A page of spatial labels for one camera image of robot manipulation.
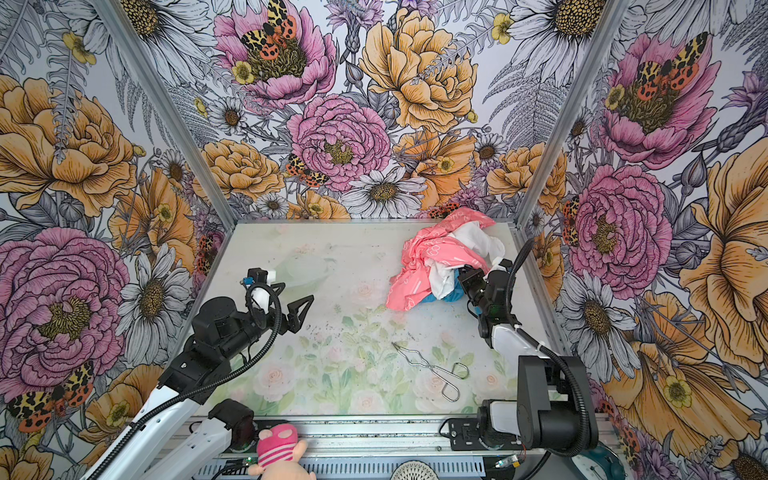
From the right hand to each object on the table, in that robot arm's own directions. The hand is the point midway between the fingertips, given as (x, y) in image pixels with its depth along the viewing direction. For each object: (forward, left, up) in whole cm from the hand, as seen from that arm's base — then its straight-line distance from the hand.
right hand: (455, 271), depth 88 cm
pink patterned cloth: (+10, +6, +2) cm, 12 cm away
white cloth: (0, +4, -1) cm, 4 cm away
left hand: (-14, +41, +9) cm, 44 cm away
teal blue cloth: (-1, -2, -11) cm, 11 cm away
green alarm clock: (-46, -24, -7) cm, 52 cm away
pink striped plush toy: (-42, +44, -8) cm, 62 cm away
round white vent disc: (-45, +15, -12) cm, 49 cm away
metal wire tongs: (-28, +4, -15) cm, 32 cm away
